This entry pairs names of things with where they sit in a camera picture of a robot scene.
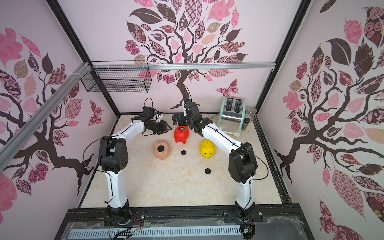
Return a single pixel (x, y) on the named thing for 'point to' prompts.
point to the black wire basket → (131, 76)
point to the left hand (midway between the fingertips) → (170, 130)
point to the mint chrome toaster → (231, 115)
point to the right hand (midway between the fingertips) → (179, 115)
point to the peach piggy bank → (162, 149)
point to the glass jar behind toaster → (250, 113)
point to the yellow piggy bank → (207, 148)
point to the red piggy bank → (181, 134)
